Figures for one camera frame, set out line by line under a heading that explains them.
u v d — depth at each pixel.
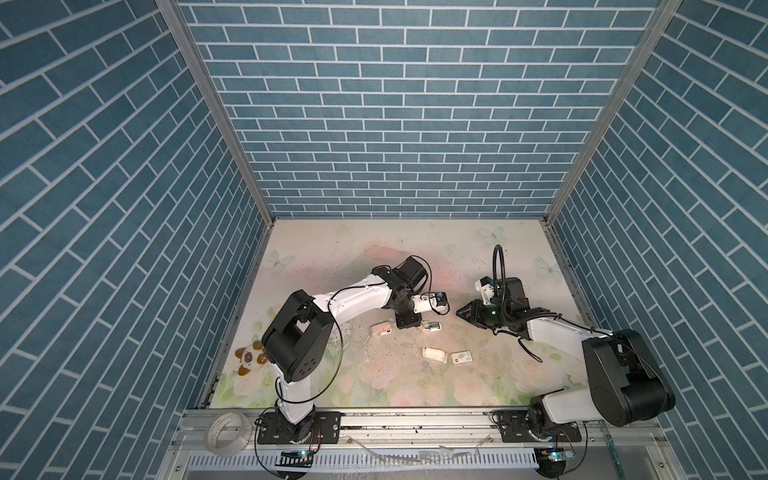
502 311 0.72
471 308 0.84
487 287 0.85
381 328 0.89
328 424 0.74
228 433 0.74
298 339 0.47
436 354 0.87
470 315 0.84
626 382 0.44
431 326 0.91
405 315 0.77
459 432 0.74
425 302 0.77
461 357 0.84
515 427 0.74
